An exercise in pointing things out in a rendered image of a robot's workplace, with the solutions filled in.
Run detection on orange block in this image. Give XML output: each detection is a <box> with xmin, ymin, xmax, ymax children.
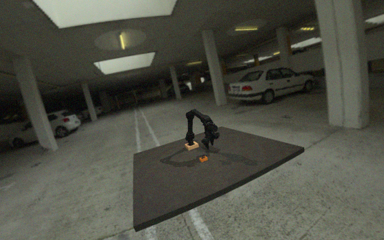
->
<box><xmin>199</xmin><ymin>156</ymin><xmax>208</xmax><ymax>162</ymax></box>

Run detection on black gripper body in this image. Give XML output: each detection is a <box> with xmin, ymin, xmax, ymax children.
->
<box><xmin>201</xmin><ymin>131</ymin><xmax>212</xmax><ymax>143</ymax></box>

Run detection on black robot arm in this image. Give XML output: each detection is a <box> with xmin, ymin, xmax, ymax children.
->
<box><xmin>185</xmin><ymin>109</ymin><xmax>220</xmax><ymax>146</ymax></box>

